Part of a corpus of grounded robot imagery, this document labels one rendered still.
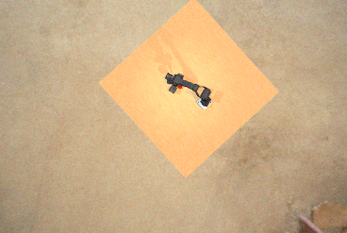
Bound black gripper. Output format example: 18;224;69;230
169;73;184;93

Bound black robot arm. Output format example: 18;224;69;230
165;73;212;107

